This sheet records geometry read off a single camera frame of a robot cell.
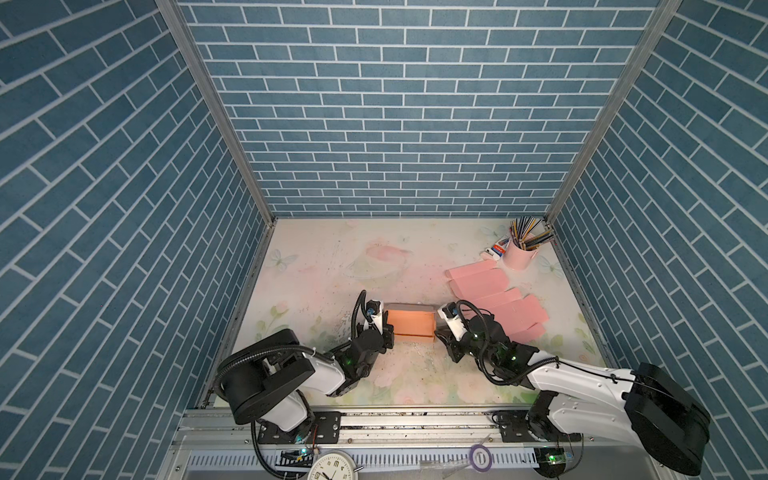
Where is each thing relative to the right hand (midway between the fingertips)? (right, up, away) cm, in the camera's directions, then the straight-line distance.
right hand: (434, 328), depth 83 cm
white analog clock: (-24, -26, -17) cm, 39 cm away
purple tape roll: (+7, -27, -13) cm, 31 cm away
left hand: (-13, +3, +4) cm, 13 cm away
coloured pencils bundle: (+32, +29, +19) cm, 47 cm away
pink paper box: (+20, +10, +19) cm, 29 cm away
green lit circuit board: (+26, -28, -13) cm, 40 cm away
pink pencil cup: (+31, +19, +18) cm, 40 cm away
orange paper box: (-6, -1, +10) cm, 12 cm away
